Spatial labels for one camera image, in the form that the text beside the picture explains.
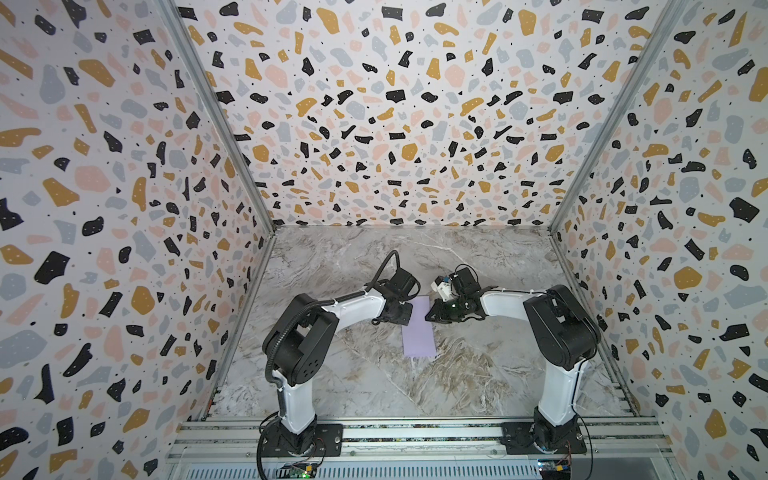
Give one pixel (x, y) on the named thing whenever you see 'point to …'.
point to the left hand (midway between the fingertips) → (403, 311)
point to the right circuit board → (555, 469)
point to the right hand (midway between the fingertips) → (424, 312)
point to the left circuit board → (304, 470)
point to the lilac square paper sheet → (419, 337)
